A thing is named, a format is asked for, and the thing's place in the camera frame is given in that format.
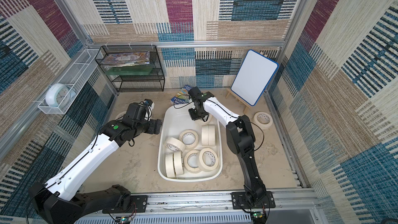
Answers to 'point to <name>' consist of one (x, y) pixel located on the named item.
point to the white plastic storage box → (188, 150)
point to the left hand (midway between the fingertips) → (153, 120)
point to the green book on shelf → (140, 70)
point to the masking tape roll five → (175, 144)
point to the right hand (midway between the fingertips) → (194, 115)
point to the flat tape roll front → (192, 161)
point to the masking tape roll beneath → (189, 138)
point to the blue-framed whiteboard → (253, 76)
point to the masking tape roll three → (119, 116)
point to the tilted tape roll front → (208, 159)
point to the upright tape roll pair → (208, 135)
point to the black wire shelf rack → (154, 82)
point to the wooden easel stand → (230, 92)
